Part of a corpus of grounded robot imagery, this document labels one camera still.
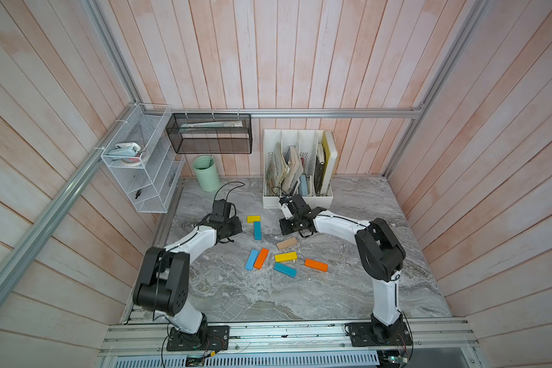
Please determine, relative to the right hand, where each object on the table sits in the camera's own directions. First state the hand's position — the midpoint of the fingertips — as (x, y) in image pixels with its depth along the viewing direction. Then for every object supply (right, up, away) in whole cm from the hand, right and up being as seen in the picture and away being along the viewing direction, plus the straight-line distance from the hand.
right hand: (281, 225), depth 98 cm
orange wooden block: (-8, -12, -7) cm, 16 cm away
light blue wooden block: (-12, -13, -7) cm, 19 cm away
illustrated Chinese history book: (-2, +24, +3) cm, 24 cm away
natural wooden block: (+2, -8, -2) cm, 9 cm away
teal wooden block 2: (+2, -17, -9) cm, 19 cm away
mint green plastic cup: (-35, +25, +6) cm, 43 cm away
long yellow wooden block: (+2, -13, -5) cm, 14 cm away
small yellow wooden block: (-13, +2, +7) cm, 15 cm away
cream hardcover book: (+20, +27, -3) cm, 34 cm away
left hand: (-18, -1, -3) cm, 19 cm away
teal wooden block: (-10, -3, +4) cm, 11 cm away
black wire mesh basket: (-32, +42, +4) cm, 52 cm away
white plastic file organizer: (+5, +27, +1) cm, 27 cm away
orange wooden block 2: (+14, -15, -8) cm, 22 cm away
